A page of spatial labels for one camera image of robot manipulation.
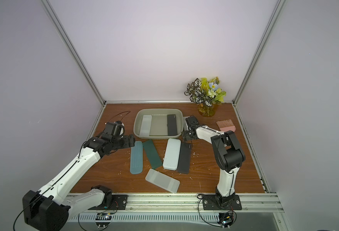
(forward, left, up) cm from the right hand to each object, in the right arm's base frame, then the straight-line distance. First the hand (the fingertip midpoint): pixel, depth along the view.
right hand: (191, 131), depth 99 cm
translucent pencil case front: (-33, +17, -1) cm, 37 cm away
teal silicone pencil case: (-21, +35, 0) cm, 41 cm away
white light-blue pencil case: (-17, +13, 0) cm, 21 cm away
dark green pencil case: (-17, +26, 0) cm, 31 cm away
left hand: (-15, +37, +14) cm, 42 cm away
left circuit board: (-51, +48, -5) cm, 70 cm away
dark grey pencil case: (-21, +5, 0) cm, 22 cm away
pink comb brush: (+7, -26, -2) cm, 27 cm away
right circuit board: (-49, -15, -4) cm, 52 cm away
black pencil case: (+6, +14, 0) cm, 16 cm away
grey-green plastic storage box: (+7, +24, -3) cm, 25 cm away
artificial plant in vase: (+15, -9, +22) cm, 28 cm away
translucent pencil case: (+3, +5, +5) cm, 7 cm away
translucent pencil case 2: (+6, +34, -1) cm, 34 cm away
